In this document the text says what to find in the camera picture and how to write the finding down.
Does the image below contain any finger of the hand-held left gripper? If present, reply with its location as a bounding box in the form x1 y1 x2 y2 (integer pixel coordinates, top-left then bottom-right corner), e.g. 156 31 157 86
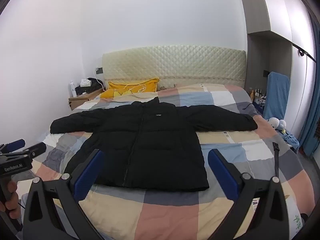
4 139 26 153
24 142 47 159

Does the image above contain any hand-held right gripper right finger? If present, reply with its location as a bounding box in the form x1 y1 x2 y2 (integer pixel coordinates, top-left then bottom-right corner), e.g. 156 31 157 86
207 149 297 240

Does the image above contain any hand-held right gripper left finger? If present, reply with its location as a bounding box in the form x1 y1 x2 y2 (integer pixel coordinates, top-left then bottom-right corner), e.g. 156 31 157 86
22 149 105 240

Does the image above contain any black puffer jacket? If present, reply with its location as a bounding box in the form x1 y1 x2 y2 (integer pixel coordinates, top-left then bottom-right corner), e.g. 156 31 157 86
50 97 258 193

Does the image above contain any person's left hand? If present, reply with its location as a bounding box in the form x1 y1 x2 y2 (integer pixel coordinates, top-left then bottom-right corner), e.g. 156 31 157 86
0 180 19 212

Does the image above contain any wooden nightstand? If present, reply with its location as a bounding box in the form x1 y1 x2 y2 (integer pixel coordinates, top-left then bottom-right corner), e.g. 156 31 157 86
69 87 104 111

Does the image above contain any patchwork checked duvet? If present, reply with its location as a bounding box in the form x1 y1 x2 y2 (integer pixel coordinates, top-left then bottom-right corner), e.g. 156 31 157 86
21 84 313 240

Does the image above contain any white and blue plush toy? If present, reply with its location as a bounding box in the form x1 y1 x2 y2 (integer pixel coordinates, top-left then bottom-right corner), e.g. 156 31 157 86
268 117 287 133

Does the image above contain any crumpled blue cloth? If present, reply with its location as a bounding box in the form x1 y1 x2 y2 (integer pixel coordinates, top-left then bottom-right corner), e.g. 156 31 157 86
281 129 300 153

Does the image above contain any black bag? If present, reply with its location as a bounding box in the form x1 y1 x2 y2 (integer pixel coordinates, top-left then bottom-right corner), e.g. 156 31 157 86
75 78 103 95

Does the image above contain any yellow pillow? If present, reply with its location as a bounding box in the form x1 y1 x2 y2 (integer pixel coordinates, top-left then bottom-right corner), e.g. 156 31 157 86
100 78 160 99

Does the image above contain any blue hanging towel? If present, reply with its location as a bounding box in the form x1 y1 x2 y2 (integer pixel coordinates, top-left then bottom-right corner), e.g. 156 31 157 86
262 72 290 123

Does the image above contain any blue curtain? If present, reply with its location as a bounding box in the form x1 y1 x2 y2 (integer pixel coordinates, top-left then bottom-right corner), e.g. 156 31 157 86
299 62 320 157

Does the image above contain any cream quilted headboard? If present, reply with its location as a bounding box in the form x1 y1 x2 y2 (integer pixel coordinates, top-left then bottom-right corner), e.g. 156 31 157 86
102 45 247 90

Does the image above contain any black curtain rod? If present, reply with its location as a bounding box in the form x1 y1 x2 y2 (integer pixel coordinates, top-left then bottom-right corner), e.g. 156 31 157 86
291 42 318 63

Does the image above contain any grey wardrobe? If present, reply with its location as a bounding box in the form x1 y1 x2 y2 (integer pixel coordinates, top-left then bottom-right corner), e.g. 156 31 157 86
236 0 293 100

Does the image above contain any black strap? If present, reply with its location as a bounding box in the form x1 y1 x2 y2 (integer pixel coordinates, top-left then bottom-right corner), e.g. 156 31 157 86
272 142 280 178

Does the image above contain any white charger cable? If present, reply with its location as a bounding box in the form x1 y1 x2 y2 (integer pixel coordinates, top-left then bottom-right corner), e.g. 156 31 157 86
96 68 107 90

